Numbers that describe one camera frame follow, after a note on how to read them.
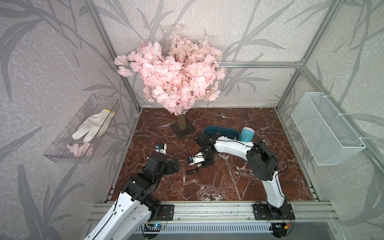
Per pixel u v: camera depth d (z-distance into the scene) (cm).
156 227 70
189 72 66
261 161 52
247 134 99
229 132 105
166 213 74
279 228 74
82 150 60
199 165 86
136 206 47
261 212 73
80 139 63
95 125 68
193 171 87
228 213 75
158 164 54
